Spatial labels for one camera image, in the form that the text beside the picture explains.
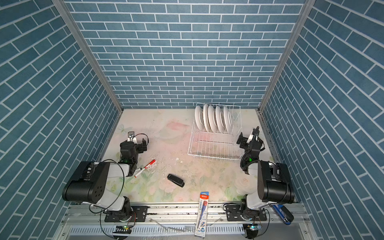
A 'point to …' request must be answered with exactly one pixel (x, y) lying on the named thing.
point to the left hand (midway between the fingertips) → (136, 139)
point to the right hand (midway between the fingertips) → (248, 133)
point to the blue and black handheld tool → (285, 215)
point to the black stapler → (176, 180)
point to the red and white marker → (145, 168)
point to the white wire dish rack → (209, 144)
